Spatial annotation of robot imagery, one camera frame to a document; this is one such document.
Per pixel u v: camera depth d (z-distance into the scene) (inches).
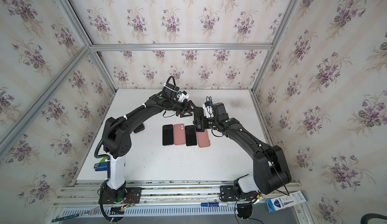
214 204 27.6
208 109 32.2
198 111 32.9
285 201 27.8
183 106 30.6
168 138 36.7
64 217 26.5
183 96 33.0
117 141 19.9
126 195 28.2
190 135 38.7
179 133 37.8
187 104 30.7
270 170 16.5
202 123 29.3
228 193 28.8
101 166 31.3
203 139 36.2
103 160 32.8
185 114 31.5
